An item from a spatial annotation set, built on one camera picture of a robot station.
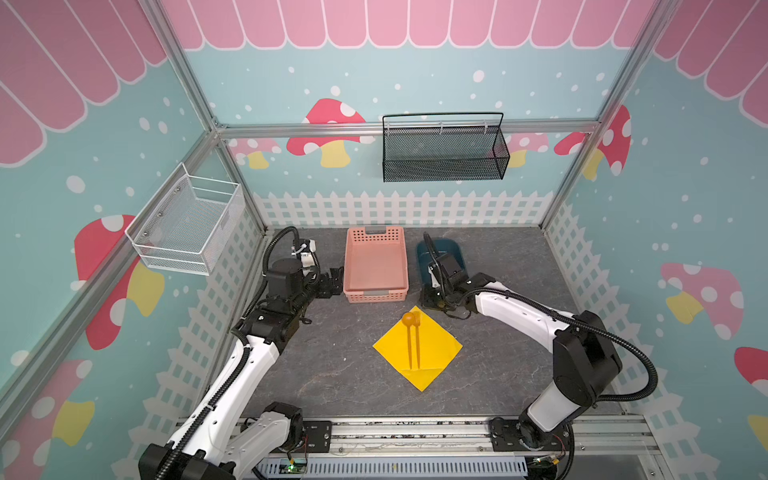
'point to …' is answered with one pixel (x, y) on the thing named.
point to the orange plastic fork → (416, 320)
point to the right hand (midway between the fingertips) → (419, 298)
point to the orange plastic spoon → (408, 319)
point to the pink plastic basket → (375, 267)
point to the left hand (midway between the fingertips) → (328, 273)
